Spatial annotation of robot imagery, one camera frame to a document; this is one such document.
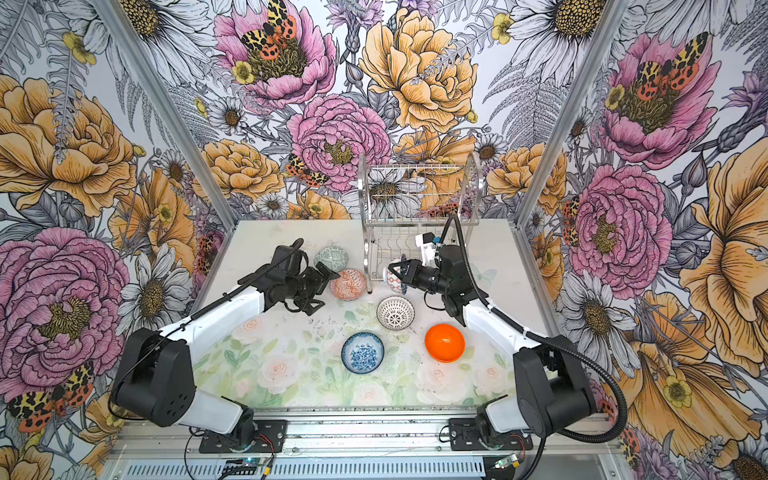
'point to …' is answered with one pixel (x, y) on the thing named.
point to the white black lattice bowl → (395, 313)
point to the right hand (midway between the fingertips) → (390, 275)
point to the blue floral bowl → (362, 353)
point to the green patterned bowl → (334, 258)
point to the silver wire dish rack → (399, 202)
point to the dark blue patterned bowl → (394, 281)
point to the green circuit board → (509, 461)
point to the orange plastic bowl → (445, 343)
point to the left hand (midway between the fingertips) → (334, 293)
